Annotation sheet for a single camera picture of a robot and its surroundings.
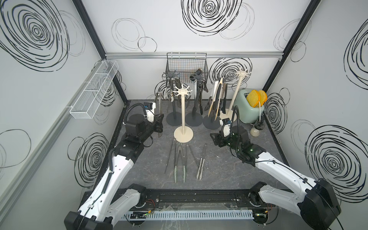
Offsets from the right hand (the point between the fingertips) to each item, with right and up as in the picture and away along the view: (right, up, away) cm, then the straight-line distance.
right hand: (215, 133), depth 80 cm
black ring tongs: (-9, +21, +2) cm, 23 cm away
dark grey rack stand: (-26, +7, +28) cm, 39 cm away
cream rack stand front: (-19, -3, +19) cm, 27 cm away
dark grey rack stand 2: (+1, +4, +27) cm, 28 cm away
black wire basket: (-18, +45, +15) cm, 50 cm away
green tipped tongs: (-21, -12, +11) cm, 26 cm away
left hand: (-29, +11, -9) cm, 32 cm away
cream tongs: (-9, -24, 0) cm, 26 cm away
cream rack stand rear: (+17, +11, +28) cm, 35 cm away
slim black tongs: (+6, +15, +6) cm, 17 cm away
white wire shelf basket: (-68, +20, -5) cm, 71 cm away
